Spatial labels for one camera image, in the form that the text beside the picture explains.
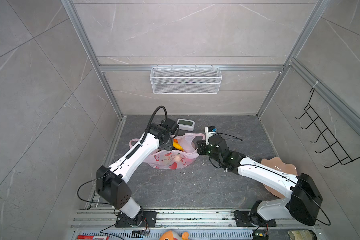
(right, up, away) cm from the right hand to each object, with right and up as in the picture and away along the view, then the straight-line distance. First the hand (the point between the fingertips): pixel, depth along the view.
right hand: (195, 141), depth 80 cm
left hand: (-19, 0, 0) cm, 19 cm away
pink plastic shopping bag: (-12, -12, +8) cm, 19 cm away
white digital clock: (-5, +10, +28) cm, 30 cm away
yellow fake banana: (-11, -3, +12) cm, 17 cm away
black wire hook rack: (+61, -3, -15) cm, 63 cm away
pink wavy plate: (+49, -14, +9) cm, 52 cm away
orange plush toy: (-12, -39, -17) cm, 44 cm away
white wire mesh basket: (-5, +40, +21) cm, 45 cm away
